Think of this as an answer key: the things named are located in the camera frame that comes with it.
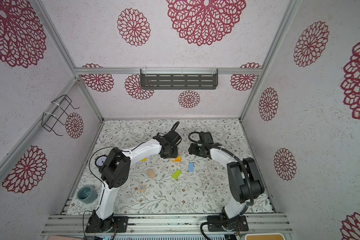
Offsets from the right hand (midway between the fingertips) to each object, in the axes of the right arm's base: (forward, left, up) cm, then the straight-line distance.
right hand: (193, 148), depth 94 cm
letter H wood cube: (-24, +30, -6) cm, 39 cm away
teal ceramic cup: (-29, +58, -4) cm, 65 cm away
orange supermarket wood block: (-5, +9, -5) cm, 12 cm away
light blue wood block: (-9, +1, -8) cm, 12 cm away
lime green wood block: (-15, +10, -6) cm, 19 cm away
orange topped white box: (-45, -31, -3) cm, 54 cm away
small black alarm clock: (-9, +59, -4) cm, 60 cm away
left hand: (-4, +13, -4) cm, 14 cm away
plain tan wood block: (-15, +25, -7) cm, 30 cm away
